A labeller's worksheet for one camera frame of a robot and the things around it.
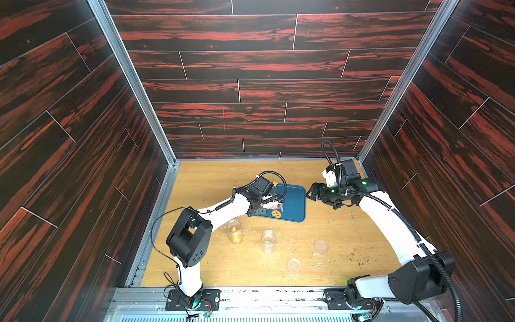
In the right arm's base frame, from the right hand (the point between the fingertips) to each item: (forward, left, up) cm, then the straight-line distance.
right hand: (318, 195), depth 81 cm
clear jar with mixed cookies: (-15, +20, -9) cm, 27 cm away
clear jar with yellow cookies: (-9, +35, -14) cm, 39 cm away
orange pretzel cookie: (+1, +16, -18) cm, 24 cm away
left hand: (+4, +24, -11) cm, 27 cm away
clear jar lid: (-14, -3, -19) cm, 24 cm away
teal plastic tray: (+4, +8, -16) cm, 18 cm away
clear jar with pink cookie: (-5, +19, +1) cm, 19 cm away
